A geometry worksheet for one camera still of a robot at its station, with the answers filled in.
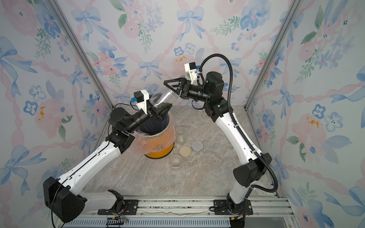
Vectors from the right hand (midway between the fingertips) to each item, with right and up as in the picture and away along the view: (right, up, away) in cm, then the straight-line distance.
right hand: (168, 85), depth 58 cm
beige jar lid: (+7, -34, +35) cm, 49 cm away
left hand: (-1, -5, +2) cm, 6 cm away
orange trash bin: (-7, -33, +25) cm, 42 cm away
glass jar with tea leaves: (+4, -23, +33) cm, 41 cm away
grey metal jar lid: (+15, -32, +40) cm, 53 cm away
